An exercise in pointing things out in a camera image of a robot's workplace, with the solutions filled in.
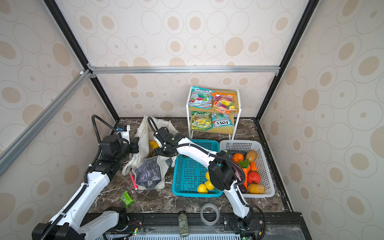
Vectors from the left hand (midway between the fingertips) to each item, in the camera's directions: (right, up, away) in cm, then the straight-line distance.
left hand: (141, 135), depth 77 cm
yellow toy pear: (+2, -6, +17) cm, 18 cm away
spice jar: (+22, -42, -7) cm, 48 cm away
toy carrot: (+56, -17, +6) cm, 59 cm away
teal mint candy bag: (+31, +20, +4) cm, 37 cm away
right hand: (+8, -11, +9) cm, 16 cm away
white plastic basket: (+67, -18, +8) cm, 70 cm away
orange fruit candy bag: (+43, +17, 0) cm, 46 cm away
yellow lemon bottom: (+32, -29, +3) cm, 43 cm away
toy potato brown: (+62, -12, +14) cm, 65 cm away
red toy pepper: (+60, -23, +4) cm, 65 cm away
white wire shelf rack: (+40, +15, +20) cm, 47 cm away
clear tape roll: (+35, -41, 0) cm, 54 cm away
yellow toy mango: (+60, -29, +2) cm, 67 cm away
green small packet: (-9, -34, +2) cm, 35 cm away
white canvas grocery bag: (+5, -18, -1) cm, 19 cm away
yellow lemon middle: (+35, -24, +9) cm, 44 cm away
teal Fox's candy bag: (+44, +9, +17) cm, 48 cm away
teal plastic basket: (+25, -23, +13) cm, 36 cm away
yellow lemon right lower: (+36, -28, +4) cm, 46 cm away
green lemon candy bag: (+32, +9, +15) cm, 36 cm away
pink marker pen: (-9, -27, +10) cm, 30 cm away
